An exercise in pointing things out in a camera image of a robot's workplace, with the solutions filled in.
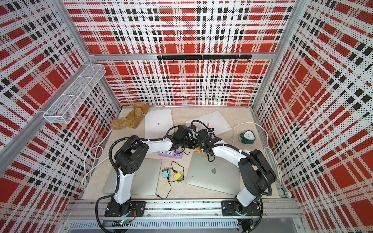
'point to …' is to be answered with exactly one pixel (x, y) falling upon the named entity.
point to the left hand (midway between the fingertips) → (201, 144)
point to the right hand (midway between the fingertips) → (208, 146)
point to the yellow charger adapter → (178, 176)
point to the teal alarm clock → (248, 137)
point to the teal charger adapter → (165, 173)
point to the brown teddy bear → (140, 108)
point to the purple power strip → (170, 154)
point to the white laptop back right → (216, 120)
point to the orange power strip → (198, 150)
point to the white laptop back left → (158, 122)
